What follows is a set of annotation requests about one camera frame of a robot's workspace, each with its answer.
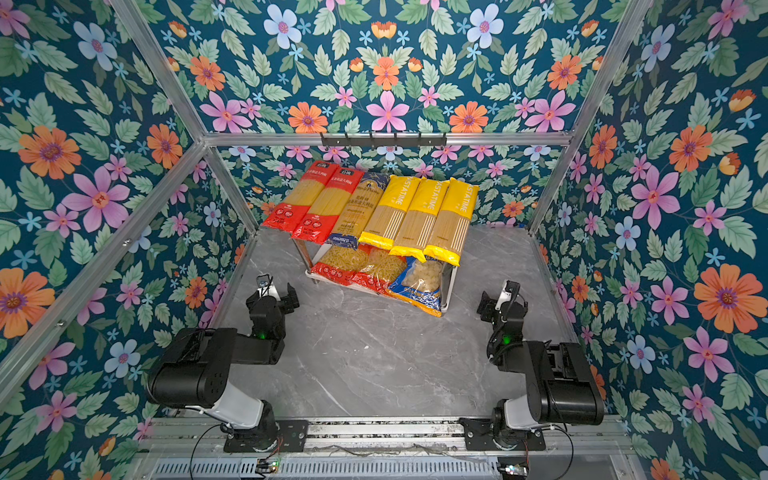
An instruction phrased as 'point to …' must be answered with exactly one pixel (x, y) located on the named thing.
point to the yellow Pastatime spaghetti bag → (389, 211)
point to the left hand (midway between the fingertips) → (274, 280)
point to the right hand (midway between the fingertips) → (497, 293)
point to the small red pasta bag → (382, 268)
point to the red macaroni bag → (346, 265)
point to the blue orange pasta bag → (419, 283)
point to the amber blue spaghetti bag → (358, 209)
